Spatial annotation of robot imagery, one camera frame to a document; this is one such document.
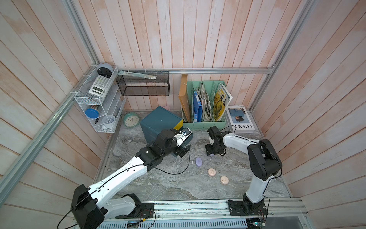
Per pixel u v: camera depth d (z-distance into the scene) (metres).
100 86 0.78
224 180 0.82
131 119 1.04
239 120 1.08
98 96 0.73
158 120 0.86
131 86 1.06
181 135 0.61
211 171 0.86
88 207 0.37
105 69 0.81
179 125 0.85
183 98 0.89
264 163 0.50
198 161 0.88
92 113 0.77
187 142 0.93
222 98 1.01
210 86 1.06
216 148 0.81
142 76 0.90
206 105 0.96
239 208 0.73
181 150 0.64
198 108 0.95
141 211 0.73
